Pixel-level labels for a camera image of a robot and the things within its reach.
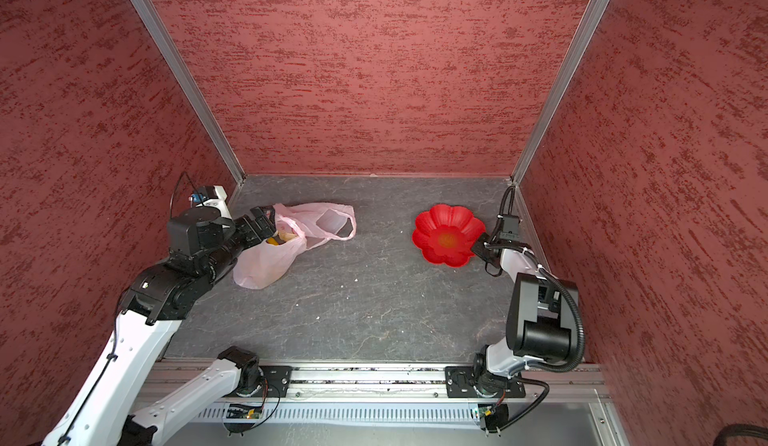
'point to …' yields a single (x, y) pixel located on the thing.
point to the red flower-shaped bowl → (447, 234)
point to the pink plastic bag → (313, 225)
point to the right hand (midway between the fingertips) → (474, 250)
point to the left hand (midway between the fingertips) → (260, 222)
